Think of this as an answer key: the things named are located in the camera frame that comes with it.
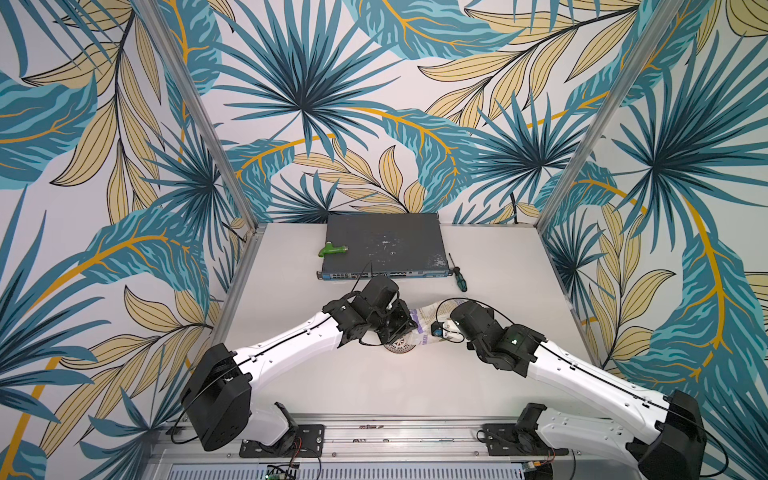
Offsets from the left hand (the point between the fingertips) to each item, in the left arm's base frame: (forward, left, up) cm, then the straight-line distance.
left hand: (418, 327), depth 75 cm
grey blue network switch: (+38, +3, -13) cm, 41 cm away
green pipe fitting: (+33, +27, -10) cm, 44 cm away
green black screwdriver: (+25, -17, -15) cm, 34 cm away
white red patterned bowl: (+1, +4, -15) cm, 16 cm away
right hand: (+4, -12, 0) cm, 12 cm away
